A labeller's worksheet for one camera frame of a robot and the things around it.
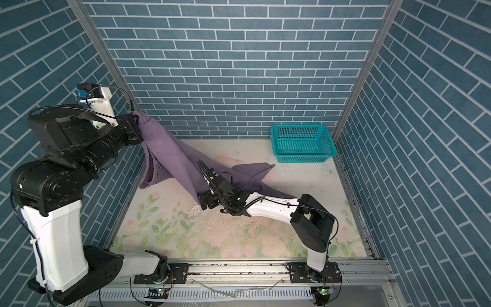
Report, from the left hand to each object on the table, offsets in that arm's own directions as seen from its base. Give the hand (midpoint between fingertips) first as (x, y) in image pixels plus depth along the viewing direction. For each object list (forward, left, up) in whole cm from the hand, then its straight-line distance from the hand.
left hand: (140, 114), depth 50 cm
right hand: (0, -10, -40) cm, 42 cm away
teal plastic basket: (+41, -63, -53) cm, 92 cm away
